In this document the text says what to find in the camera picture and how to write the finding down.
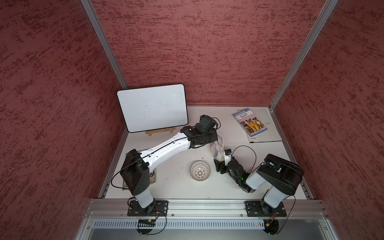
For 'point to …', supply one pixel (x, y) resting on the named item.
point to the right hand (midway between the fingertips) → (219, 160)
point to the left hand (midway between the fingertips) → (214, 138)
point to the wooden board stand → (149, 132)
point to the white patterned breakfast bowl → (200, 170)
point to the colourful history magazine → (152, 180)
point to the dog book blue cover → (252, 125)
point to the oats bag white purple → (217, 148)
